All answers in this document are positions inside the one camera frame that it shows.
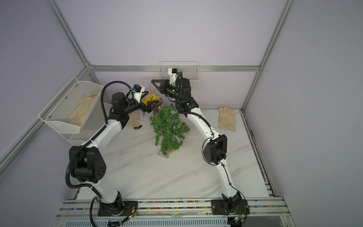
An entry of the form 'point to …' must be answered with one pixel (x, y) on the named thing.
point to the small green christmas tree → (167, 146)
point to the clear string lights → (171, 126)
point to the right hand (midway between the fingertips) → (151, 83)
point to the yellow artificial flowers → (153, 96)
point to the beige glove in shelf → (77, 117)
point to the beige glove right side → (226, 119)
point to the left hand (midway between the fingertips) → (152, 97)
